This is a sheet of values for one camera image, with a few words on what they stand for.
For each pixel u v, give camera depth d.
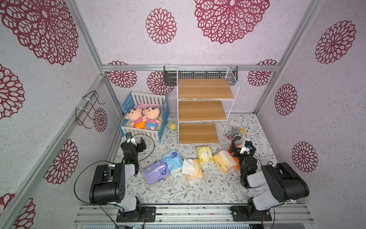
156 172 0.83
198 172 0.83
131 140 0.78
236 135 1.00
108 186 0.45
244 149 0.75
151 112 1.00
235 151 0.79
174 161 0.90
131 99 1.09
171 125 1.06
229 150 0.86
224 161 0.89
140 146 0.84
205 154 0.90
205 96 0.75
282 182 0.46
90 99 0.78
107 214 0.74
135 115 1.02
